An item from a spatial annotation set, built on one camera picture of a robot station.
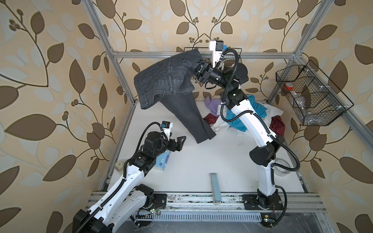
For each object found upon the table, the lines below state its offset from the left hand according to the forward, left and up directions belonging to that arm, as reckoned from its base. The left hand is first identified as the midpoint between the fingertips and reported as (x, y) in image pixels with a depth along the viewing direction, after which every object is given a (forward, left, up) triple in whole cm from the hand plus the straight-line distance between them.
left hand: (179, 134), depth 76 cm
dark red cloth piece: (+27, -20, -20) cm, 39 cm away
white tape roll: (-11, -59, -20) cm, 63 cm away
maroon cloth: (+19, -65, -16) cm, 70 cm away
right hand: (+7, -4, +38) cm, 39 cm away
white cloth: (+28, -61, -11) cm, 68 cm away
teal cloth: (+27, -52, -9) cm, 60 cm away
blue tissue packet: (-8, +11, -16) cm, 21 cm away
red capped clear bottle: (+14, -61, +12) cm, 64 cm away
